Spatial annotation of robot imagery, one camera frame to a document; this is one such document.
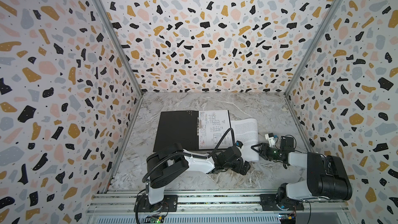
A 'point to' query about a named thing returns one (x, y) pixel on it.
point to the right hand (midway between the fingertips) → (253, 147)
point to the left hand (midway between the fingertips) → (246, 162)
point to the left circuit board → (159, 220)
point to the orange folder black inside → (178, 127)
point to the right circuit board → (287, 218)
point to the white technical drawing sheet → (212, 125)
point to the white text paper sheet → (246, 131)
